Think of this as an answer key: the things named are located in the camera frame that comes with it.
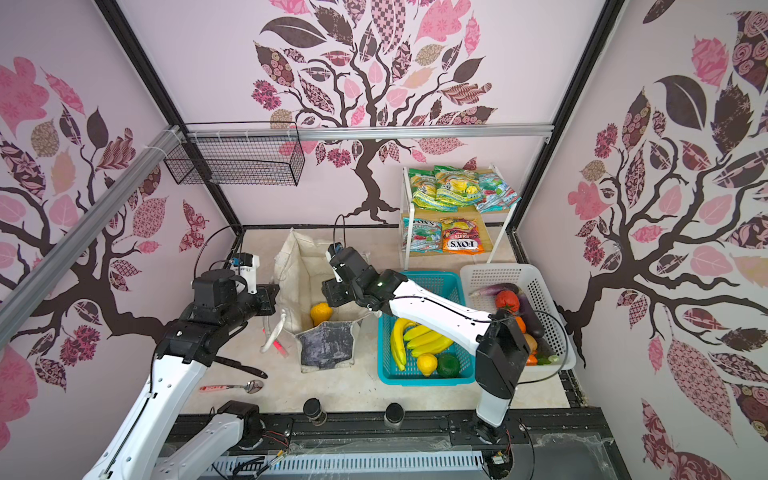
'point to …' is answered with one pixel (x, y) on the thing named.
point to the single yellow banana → (397, 341)
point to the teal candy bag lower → (426, 235)
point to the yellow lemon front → (427, 363)
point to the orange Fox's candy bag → (461, 236)
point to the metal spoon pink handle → (252, 387)
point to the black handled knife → (241, 366)
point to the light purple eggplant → (492, 290)
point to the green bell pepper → (448, 365)
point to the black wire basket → (254, 153)
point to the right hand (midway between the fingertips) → (330, 283)
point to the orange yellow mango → (320, 313)
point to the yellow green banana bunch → (424, 340)
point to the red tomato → (507, 300)
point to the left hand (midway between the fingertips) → (279, 292)
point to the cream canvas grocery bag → (298, 269)
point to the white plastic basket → (474, 277)
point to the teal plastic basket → (410, 354)
